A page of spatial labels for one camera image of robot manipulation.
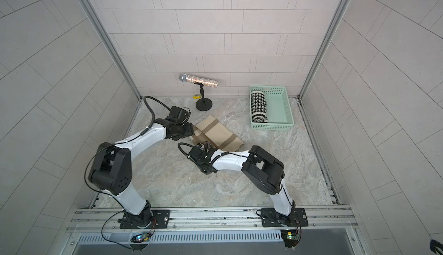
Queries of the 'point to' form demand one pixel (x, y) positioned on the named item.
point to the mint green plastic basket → (279, 110)
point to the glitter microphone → (186, 78)
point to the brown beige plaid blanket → (211, 131)
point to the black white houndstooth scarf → (258, 107)
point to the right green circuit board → (290, 236)
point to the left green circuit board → (141, 237)
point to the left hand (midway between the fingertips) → (193, 130)
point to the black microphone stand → (203, 104)
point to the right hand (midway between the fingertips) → (214, 162)
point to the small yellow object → (196, 97)
